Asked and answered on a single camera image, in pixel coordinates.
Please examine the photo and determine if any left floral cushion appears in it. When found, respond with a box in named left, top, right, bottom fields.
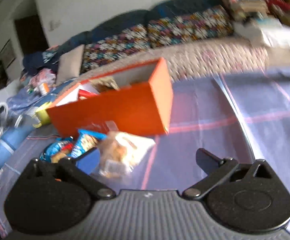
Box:
left=80, top=24, right=150, bottom=74

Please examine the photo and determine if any blue striped blanket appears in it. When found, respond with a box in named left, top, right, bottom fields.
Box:
left=0, top=80, right=72, bottom=169

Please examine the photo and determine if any right floral cushion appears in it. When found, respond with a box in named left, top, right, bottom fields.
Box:
left=147, top=5, right=233, bottom=48

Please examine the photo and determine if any clear bread roll packet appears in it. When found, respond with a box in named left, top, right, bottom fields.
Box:
left=98, top=131, right=156, bottom=178

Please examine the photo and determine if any small framed wall picture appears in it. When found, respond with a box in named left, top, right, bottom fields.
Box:
left=0, top=40, right=16, bottom=68

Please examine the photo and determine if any yellow green mug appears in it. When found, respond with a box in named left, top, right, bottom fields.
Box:
left=33, top=102, right=52, bottom=128

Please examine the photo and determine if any blue black wafer packet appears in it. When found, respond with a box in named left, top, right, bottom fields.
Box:
left=40, top=137, right=74, bottom=163

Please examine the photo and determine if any pink plastic bag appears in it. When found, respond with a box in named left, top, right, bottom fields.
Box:
left=28, top=68, right=56, bottom=89

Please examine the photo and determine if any stack of books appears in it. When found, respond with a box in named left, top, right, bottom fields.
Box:
left=222, top=0, right=282, bottom=27

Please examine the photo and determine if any plaid blue tablecloth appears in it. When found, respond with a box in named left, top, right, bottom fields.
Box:
left=0, top=69, right=290, bottom=240

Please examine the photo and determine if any floral cushion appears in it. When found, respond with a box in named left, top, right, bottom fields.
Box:
left=147, top=5, right=233, bottom=48
left=80, top=24, right=150, bottom=74

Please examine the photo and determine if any quilted beige sofa cover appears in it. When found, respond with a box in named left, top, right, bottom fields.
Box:
left=80, top=37, right=269, bottom=82

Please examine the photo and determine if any blue cookie packet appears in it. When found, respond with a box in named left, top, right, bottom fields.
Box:
left=71, top=129, right=106, bottom=158

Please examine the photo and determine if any orange cardboard box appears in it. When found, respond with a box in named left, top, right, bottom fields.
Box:
left=47, top=57, right=173, bottom=137

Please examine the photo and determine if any beige plain pillow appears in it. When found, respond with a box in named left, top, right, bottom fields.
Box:
left=56, top=44, right=85, bottom=86

